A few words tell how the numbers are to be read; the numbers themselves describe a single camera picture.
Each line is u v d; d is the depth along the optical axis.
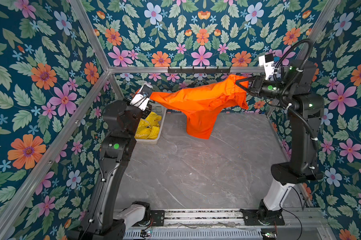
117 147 0.41
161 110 1.15
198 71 0.92
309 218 0.75
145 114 0.54
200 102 0.73
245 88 0.53
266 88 0.49
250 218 0.72
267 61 0.49
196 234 0.77
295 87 0.42
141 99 0.45
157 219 0.73
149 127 1.00
